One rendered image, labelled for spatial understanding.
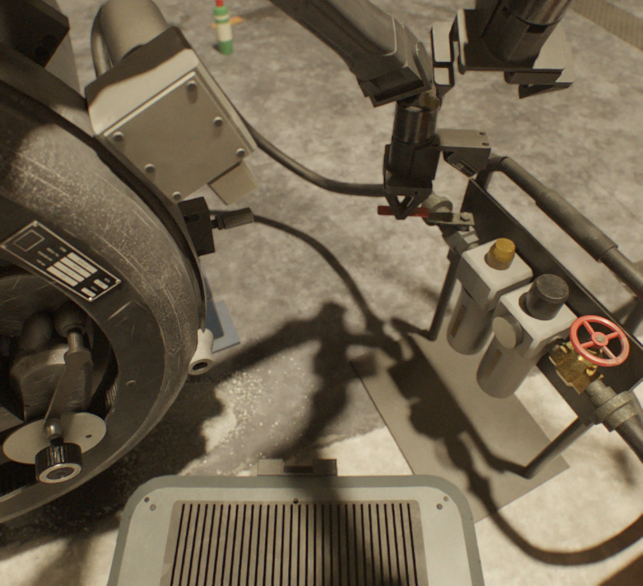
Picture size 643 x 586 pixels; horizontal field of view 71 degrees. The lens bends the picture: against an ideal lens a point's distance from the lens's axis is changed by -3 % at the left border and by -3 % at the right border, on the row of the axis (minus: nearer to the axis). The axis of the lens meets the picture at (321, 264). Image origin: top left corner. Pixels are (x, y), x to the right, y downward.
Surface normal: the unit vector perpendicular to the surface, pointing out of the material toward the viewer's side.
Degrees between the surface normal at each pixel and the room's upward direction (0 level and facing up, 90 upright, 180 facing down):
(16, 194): 88
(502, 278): 0
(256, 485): 45
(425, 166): 90
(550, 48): 30
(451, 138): 0
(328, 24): 124
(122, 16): 18
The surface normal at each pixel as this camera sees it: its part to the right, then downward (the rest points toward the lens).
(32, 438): 0.42, 0.69
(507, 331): -0.91, 0.32
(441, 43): 0.00, -0.18
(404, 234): 0.00, -0.65
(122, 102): -0.36, -0.47
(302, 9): 0.05, 0.99
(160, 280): 0.73, 0.48
